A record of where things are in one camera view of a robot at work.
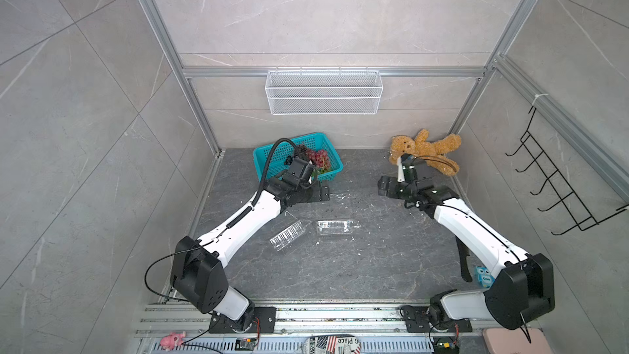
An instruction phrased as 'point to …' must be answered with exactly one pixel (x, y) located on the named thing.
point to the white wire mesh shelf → (323, 91)
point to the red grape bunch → (319, 160)
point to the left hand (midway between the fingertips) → (322, 189)
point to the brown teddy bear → (432, 152)
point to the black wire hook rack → (575, 209)
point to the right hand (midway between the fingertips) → (391, 184)
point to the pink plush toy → (169, 342)
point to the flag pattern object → (332, 344)
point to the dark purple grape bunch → (302, 152)
